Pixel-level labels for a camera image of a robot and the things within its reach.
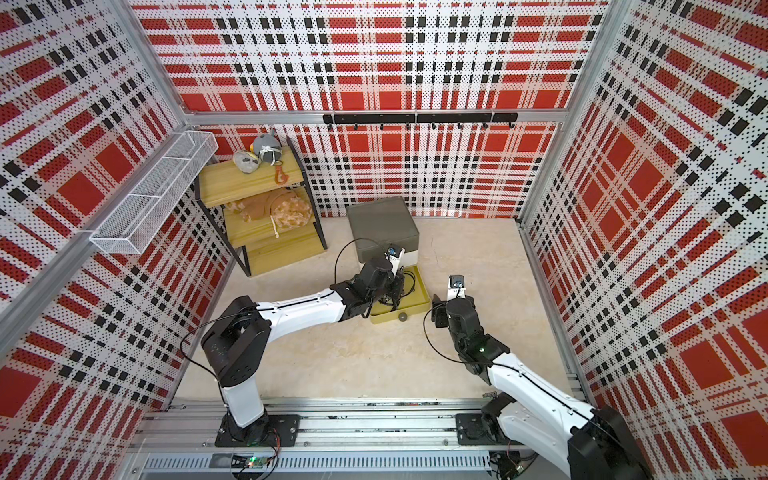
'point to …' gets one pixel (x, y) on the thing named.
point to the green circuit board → (246, 461)
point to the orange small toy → (280, 177)
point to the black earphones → (414, 282)
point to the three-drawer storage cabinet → (378, 223)
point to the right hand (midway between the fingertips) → (450, 294)
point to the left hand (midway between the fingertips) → (404, 271)
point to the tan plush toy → (282, 208)
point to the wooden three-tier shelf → (267, 223)
